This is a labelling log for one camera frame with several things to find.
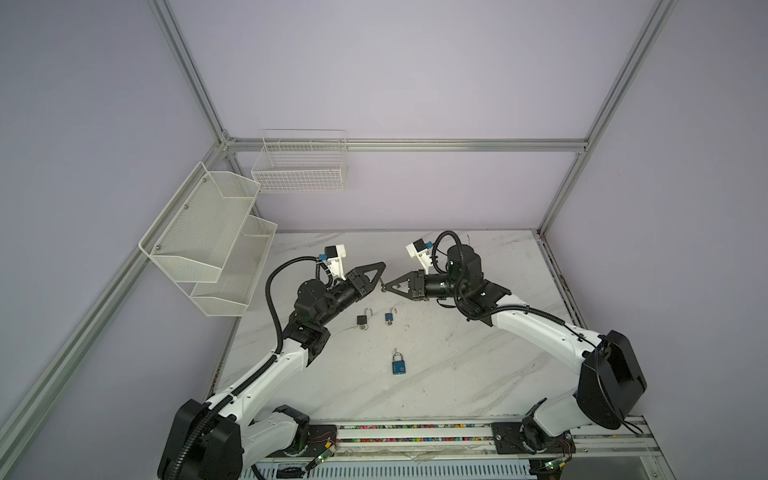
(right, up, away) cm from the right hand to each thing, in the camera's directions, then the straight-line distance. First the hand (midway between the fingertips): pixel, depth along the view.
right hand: (386, 289), depth 69 cm
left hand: (0, +5, +1) cm, 5 cm away
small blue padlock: (0, -12, +26) cm, 29 cm away
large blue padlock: (+3, -24, +17) cm, 29 cm away
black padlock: (-9, -12, +26) cm, 30 cm away
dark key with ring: (-1, +1, +2) cm, 2 cm away
